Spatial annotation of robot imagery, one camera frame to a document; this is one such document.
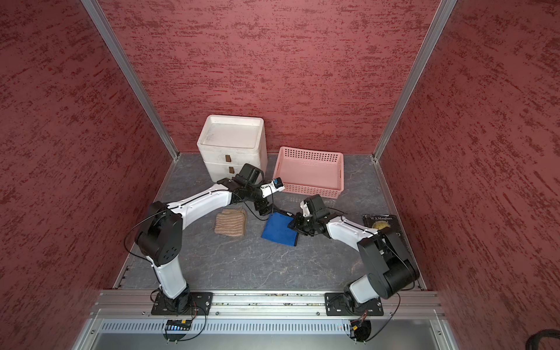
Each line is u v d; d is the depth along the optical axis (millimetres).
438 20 728
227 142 927
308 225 774
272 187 774
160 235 487
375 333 686
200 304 741
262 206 793
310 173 1111
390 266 437
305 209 835
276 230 901
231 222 923
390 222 942
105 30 757
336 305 730
